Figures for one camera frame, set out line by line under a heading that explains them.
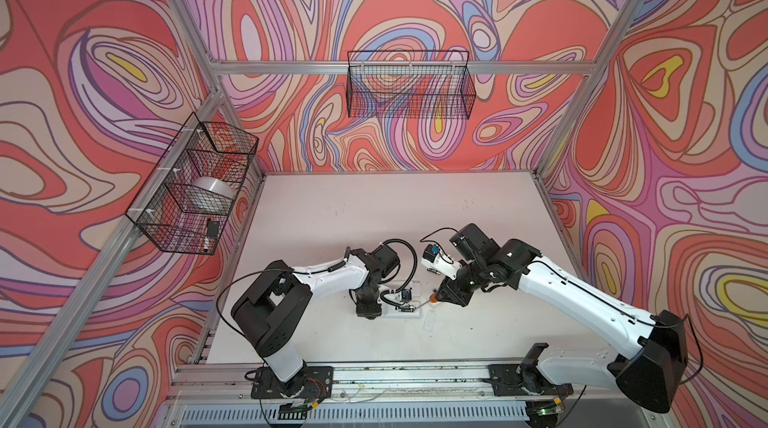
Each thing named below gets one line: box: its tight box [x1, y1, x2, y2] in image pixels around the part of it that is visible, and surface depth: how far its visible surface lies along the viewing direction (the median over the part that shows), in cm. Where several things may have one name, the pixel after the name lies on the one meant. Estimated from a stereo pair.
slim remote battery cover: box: [423, 312, 437, 332], surface depth 86 cm
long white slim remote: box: [381, 302, 422, 318], surface depth 85 cm
